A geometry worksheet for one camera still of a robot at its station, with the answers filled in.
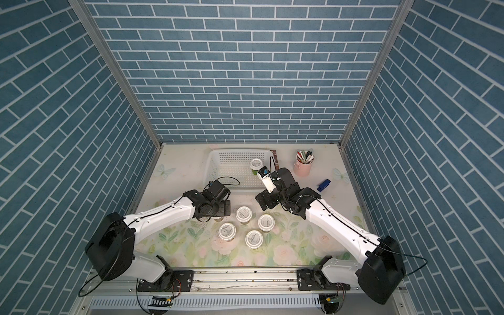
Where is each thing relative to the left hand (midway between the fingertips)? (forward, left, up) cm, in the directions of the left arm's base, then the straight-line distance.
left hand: (225, 211), depth 87 cm
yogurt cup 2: (-6, -18, +1) cm, 19 cm away
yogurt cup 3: (-9, -2, 0) cm, 9 cm away
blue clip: (+16, -49, -3) cm, 52 cm away
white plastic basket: (+29, 0, -4) cm, 29 cm away
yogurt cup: (-2, -8, +1) cm, 9 cm away
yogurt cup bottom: (-12, -13, +1) cm, 18 cm away
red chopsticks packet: (+31, -24, 0) cm, 39 cm away
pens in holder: (+29, -39, +5) cm, 49 cm away
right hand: (+3, -18, +12) cm, 22 cm away
